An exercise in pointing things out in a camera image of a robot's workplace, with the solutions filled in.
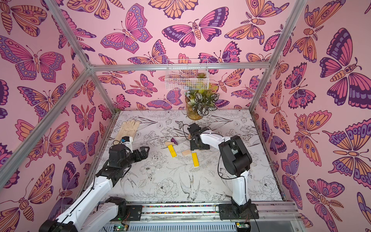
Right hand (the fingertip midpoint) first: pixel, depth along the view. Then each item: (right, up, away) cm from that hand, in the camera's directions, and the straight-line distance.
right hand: (199, 145), depth 99 cm
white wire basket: (-9, +48, -3) cm, 49 cm away
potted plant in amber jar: (-1, +28, -6) cm, 29 cm away
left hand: (-33, +1, -15) cm, 36 cm away
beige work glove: (-53, +11, +11) cm, 56 cm away
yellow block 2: (-3, -8, -6) cm, 11 cm away
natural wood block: (-9, -4, -4) cm, 10 cm away
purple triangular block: (-18, +4, +2) cm, 19 cm away
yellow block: (-18, -3, -2) cm, 19 cm away
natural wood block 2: (-22, +1, +2) cm, 22 cm away
